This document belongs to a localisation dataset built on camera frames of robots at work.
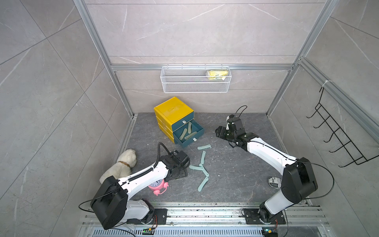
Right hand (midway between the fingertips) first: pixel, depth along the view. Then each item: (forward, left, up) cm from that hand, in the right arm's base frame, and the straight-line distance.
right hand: (219, 131), depth 88 cm
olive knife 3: (+6, +18, -8) cm, 21 cm away
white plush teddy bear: (-15, +55, -7) cm, 58 cm away
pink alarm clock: (-29, +36, -14) cm, 48 cm away
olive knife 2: (+3, +18, -8) cm, 20 cm away
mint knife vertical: (-9, +10, -16) cm, 21 cm away
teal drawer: (+5, +20, -8) cm, 22 cm away
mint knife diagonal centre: (-20, +9, -16) cm, 27 cm away
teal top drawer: (+6, +22, +3) cm, 23 cm away
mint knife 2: (-26, +11, -16) cm, 33 cm away
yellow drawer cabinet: (+4, +25, +6) cm, 26 cm away
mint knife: (-1, +8, -17) cm, 19 cm away
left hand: (-21, +24, -11) cm, 33 cm away
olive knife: (+4, +23, -8) cm, 25 cm away
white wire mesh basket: (+35, +14, +14) cm, 40 cm away
